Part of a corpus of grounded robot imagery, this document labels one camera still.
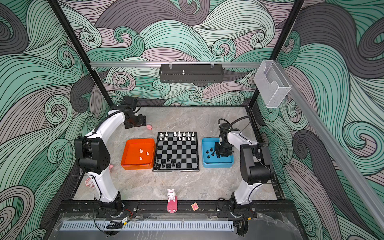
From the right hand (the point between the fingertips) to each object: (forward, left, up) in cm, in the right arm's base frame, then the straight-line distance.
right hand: (219, 153), depth 93 cm
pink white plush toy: (-19, +74, +3) cm, 76 cm away
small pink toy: (+19, +48, +2) cm, 52 cm away
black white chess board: (0, +27, +1) cm, 27 cm away
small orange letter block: (-30, +16, +1) cm, 34 cm away
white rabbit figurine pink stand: (-28, +28, +2) cm, 39 cm away
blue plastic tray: (-3, +6, -1) cm, 7 cm away
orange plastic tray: (-1, +52, 0) cm, 52 cm away
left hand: (+14, +51, +14) cm, 54 cm away
